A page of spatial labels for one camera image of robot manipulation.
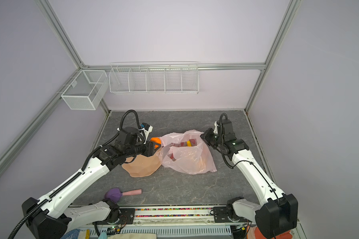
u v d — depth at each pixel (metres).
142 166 0.90
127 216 0.74
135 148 0.61
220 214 0.74
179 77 1.05
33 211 0.37
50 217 0.39
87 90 1.00
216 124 0.62
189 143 0.99
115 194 0.81
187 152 0.71
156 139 0.73
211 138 0.68
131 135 0.55
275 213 0.39
